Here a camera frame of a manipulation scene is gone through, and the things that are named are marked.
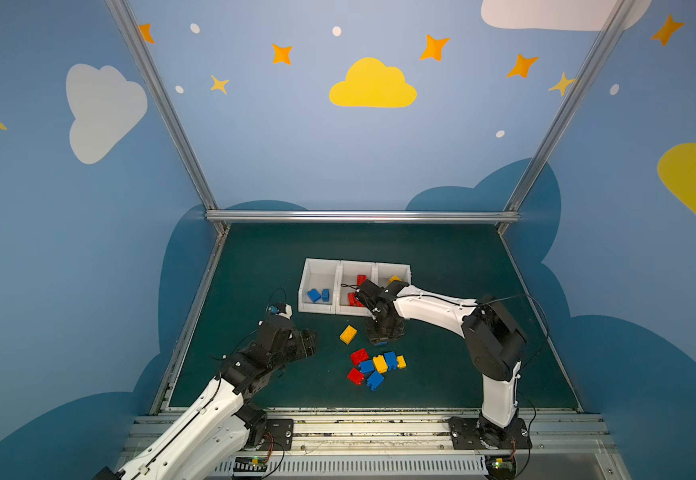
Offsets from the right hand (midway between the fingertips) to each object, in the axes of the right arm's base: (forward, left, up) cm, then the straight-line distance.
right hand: (378, 337), depth 89 cm
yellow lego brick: (+1, +9, -1) cm, 9 cm away
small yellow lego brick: (-7, -7, -1) cm, 10 cm away
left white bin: (+24, +21, -2) cm, 32 cm away
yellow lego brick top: (+23, -6, 0) cm, 23 cm away
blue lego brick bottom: (-13, +1, 0) cm, 13 cm away
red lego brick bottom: (-12, +6, 0) cm, 13 cm away
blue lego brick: (+15, +21, -1) cm, 26 cm away
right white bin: (+23, -1, +3) cm, 23 cm away
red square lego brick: (-6, +5, 0) cm, 8 cm away
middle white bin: (+20, +11, -1) cm, 23 cm away
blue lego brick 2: (-9, +3, -1) cm, 9 cm away
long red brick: (+22, +6, -1) cm, 23 cm away
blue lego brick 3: (-7, -4, -1) cm, 8 cm away
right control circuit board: (-30, -31, -6) cm, 43 cm away
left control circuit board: (-33, +32, -4) cm, 46 cm away
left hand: (-4, +20, +9) cm, 22 cm away
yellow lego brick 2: (-8, -1, 0) cm, 8 cm away
